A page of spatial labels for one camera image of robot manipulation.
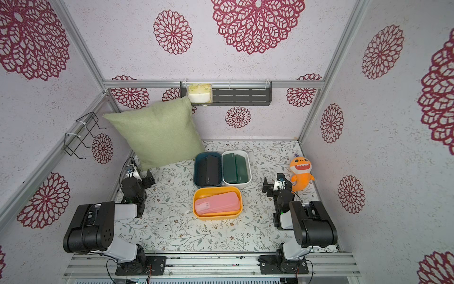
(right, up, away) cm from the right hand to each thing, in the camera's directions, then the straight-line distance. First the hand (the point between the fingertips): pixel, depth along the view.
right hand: (275, 176), depth 90 cm
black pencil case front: (-32, +2, +8) cm, 33 cm away
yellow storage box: (-37, -9, +2) cm, 38 cm away
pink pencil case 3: (-26, -13, -4) cm, 29 cm away
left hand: (-70, +1, +3) cm, 70 cm away
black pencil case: (-40, +2, +12) cm, 41 cm away
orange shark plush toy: (+16, +4, +7) cm, 18 cm away
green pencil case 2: (-22, +3, +10) cm, 25 cm away
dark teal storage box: (-40, +11, +16) cm, 45 cm away
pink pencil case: (-26, -13, -4) cm, 29 cm away
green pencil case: (-26, +4, +10) cm, 28 cm away
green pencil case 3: (-16, +3, +12) cm, 20 cm away
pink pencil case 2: (-26, -12, -3) cm, 29 cm away
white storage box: (-16, -6, +5) cm, 18 cm away
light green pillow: (-58, +21, -1) cm, 62 cm away
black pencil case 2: (-33, +2, +7) cm, 34 cm away
